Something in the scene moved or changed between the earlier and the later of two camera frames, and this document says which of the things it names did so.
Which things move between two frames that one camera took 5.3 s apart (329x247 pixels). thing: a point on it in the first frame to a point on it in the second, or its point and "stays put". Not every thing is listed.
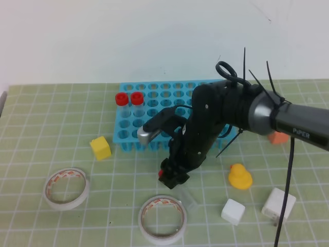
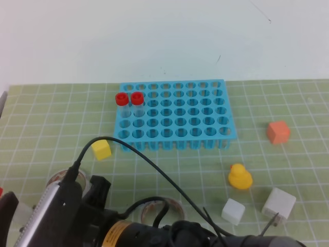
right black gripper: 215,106 to 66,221
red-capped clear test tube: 187,194 to 22,212
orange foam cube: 277,138 stays put
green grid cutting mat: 64,182 stays put
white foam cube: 233,211 stays put
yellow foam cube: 101,148 stays put
